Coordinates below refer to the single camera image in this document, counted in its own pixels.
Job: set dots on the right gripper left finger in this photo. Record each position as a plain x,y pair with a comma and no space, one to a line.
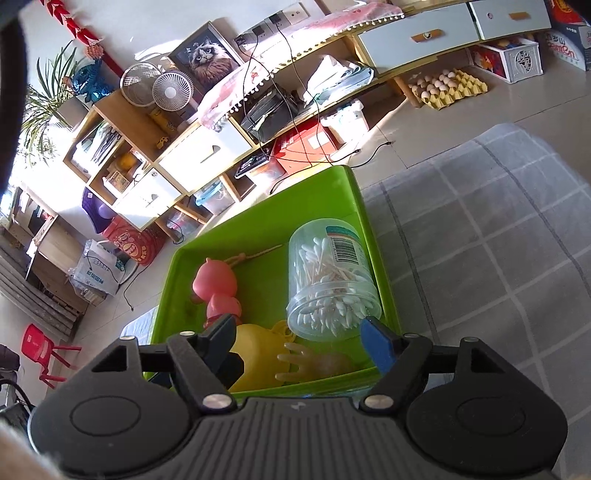
195,361

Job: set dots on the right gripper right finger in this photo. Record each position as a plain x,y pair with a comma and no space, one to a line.
402,363

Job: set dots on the yellow toy fruit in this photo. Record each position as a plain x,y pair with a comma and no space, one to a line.
258,348

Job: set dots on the translucent yellow toy hand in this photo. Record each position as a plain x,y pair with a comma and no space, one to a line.
310,366

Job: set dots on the clear cotton swab jar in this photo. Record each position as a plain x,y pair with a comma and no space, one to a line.
331,288

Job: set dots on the green plastic cookie box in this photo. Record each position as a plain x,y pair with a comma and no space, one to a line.
263,282

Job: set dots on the red paper bag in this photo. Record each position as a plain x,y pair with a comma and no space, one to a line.
141,246

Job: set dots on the grey checked tablecloth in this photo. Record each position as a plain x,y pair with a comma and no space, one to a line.
492,239

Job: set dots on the wooden tv cabinet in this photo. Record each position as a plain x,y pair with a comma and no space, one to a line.
142,161

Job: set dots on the egg tray with eggs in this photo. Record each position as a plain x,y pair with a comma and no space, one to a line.
448,87

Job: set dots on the white desk fan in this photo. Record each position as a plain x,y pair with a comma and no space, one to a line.
172,91

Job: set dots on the white red storage crate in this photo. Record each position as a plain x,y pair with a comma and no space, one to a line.
511,60

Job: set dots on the pink lace table runner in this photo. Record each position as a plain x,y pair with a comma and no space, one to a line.
280,50

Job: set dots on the cat portrait frame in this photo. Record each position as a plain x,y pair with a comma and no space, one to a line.
206,58

